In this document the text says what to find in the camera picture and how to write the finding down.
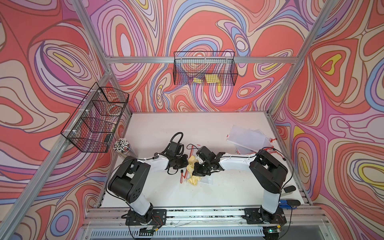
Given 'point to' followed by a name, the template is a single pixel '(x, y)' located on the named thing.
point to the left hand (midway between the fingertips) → (190, 163)
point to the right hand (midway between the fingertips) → (194, 178)
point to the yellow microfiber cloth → (193, 180)
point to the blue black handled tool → (283, 204)
